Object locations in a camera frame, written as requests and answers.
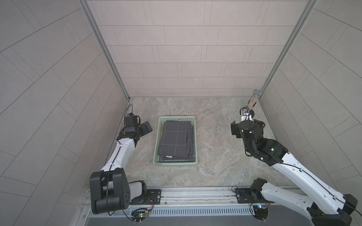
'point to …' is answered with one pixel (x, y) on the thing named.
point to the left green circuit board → (139, 214)
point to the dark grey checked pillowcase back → (176, 144)
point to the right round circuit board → (261, 212)
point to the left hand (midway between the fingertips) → (146, 124)
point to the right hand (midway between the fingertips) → (241, 120)
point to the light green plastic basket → (160, 121)
